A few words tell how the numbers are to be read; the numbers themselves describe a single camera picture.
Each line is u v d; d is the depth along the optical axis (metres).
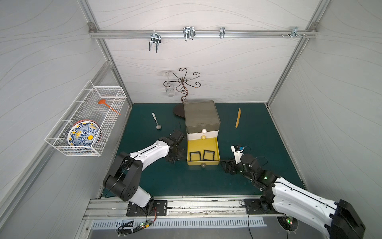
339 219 0.41
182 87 0.84
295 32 0.77
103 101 0.78
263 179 0.60
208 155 0.91
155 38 0.78
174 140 0.71
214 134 0.93
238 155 0.73
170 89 1.01
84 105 0.69
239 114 1.15
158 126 1.06
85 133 0.63
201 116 0.88
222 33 0.78
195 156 0.91
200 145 0.91
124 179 0.44
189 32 0.77
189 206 0.75
